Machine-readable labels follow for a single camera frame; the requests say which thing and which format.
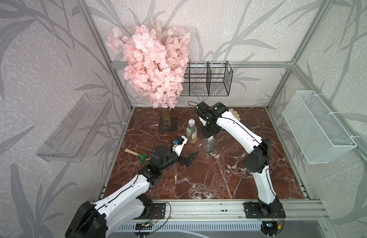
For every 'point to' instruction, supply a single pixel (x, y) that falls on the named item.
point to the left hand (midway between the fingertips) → (192, 147)
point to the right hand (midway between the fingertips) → (208, 133)
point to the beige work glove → (235, 114)
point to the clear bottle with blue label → (209, 145)
